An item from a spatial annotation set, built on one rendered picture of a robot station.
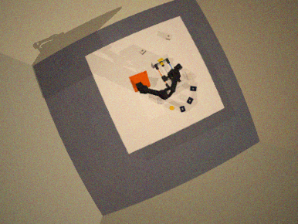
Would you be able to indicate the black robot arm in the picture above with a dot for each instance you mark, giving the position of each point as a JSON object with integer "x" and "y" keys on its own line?
{"x": 163, "y": 93}

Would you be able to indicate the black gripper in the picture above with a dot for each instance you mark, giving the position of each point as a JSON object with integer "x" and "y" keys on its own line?
{"x": 165, "y": 78}

